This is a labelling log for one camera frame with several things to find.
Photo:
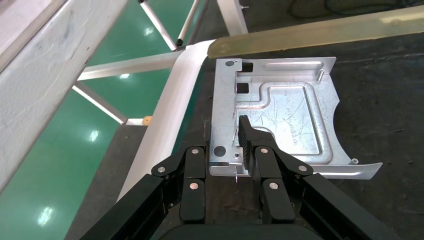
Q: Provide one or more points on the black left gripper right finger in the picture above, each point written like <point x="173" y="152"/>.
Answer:
<point x="275" y="198"/>

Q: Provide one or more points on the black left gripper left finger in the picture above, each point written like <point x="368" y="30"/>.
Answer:
<point x="192" y="198"/>

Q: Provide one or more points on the stamped metal bracket plate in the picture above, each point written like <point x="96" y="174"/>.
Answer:
<point x="291" y="109"/>

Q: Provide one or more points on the black work mat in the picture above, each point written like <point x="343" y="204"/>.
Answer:
<point x="381" y="116"/>

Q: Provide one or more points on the tan edge strip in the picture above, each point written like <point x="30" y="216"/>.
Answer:
<point x="314" y="33"/>

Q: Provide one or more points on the black rack mat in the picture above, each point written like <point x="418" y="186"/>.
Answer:
<point x="271" y="20"/>

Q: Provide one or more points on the white pipe rack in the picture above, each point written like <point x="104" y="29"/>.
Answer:
<point x="232" y="16"/>

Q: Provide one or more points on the white table frame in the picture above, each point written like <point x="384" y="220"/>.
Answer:
<point x="39" y="82"/>

